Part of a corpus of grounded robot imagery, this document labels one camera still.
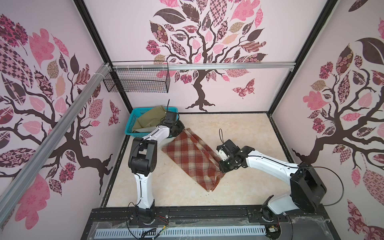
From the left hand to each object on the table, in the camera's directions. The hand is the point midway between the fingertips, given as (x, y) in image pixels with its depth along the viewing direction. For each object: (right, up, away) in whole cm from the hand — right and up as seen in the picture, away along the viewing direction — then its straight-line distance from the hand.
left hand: (184, 128), depth 101 cm
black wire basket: (-29, +34, -6) cm, 45 cm away
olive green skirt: (-25, +7, +9) cm, 28 cm away
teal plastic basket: (-37, +12, +9) cm, 40 cm away
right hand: (+23, -22, -16) cm, 35 cm away
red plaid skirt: (+9, -19, -8) cm, 22 cm away
